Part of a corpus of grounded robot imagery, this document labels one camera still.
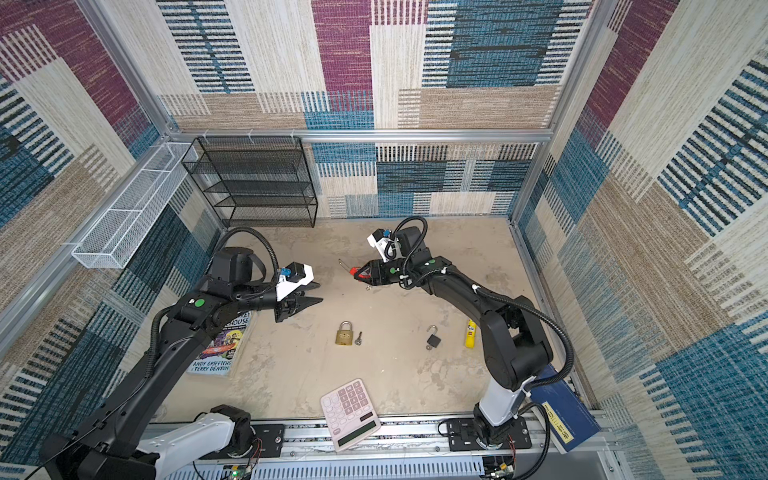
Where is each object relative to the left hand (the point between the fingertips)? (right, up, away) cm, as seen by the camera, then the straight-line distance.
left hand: (317, 285), depth 70 cm
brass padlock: (+4, -17, +19) cm, 26 cm away
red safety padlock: (+12, +3, +6) cm, 14 cm away
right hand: (+9, 0, +13) cm, 16 cm away
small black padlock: (+30, -18, +19) cm, 40 cm away
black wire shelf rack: (-31, +33, +38) cm, 59 cm away
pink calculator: (+7, -33, +6) cm, 34 cm away
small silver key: (+8, -19, +19) cm, 28 cm away
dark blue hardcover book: (+62, -34, +6) cm, 71 cm away
